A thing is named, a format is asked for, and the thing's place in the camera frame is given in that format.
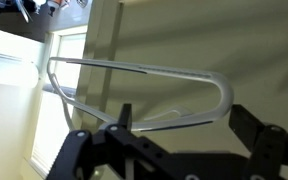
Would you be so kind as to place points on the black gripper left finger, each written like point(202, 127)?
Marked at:
point(94, 156)

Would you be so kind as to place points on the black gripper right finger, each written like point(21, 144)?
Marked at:
point(274, 150)

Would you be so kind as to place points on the white plastic clothes hanger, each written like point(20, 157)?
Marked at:
point(225, 93)

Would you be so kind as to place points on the cream open cabinet door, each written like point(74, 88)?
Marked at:
point(200, 40)

